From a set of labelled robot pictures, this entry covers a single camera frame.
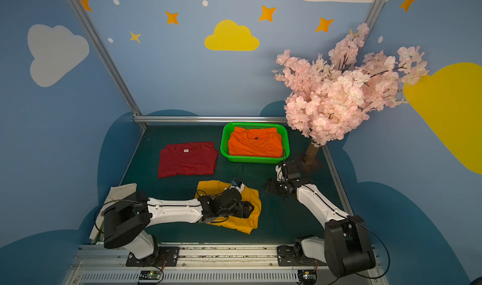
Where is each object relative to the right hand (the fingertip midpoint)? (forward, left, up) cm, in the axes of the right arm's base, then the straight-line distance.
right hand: (272, 185), depth 89 cm
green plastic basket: (+34, +26, +2) cm, 43 cm away
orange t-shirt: (+29, +9, -3) cm, 31 cm away
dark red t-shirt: (+17, +47, -6) cm, 51 cm away
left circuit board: (-38, +48, -6) cm, 62 cm away
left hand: (-11, +11, 0) cm, 15 cm away
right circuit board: (-35, -14, -9) cm, 38 cm away
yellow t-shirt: (-19, +12, -1) cm, 23 cm away
